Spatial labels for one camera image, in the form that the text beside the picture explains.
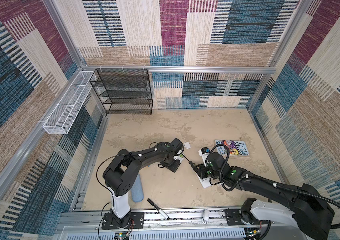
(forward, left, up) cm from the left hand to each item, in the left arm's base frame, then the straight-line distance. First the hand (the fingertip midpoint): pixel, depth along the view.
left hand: (173, 166), depth 90 cm
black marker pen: (-24, +6, -1) cm, 25 cm away
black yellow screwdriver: (-5, -12, +8) cm, 15 cm away
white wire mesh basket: (+10, +53, +32) cm, 62 cm away
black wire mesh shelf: (+51, +35, +15) cm, 64 cm away
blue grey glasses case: (-15, +19, +1) cm, 25 cm away
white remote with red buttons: (+6, -4, 0) cm, 7 cm away
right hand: (-5, -12, +5) cm, 14 cm away
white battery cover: (+14, -10, -1) cm, 17 cm away
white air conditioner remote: (-9, -18, 0) cm, 20 cm away
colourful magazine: (+11, -40, +2) cm, 41 cm away
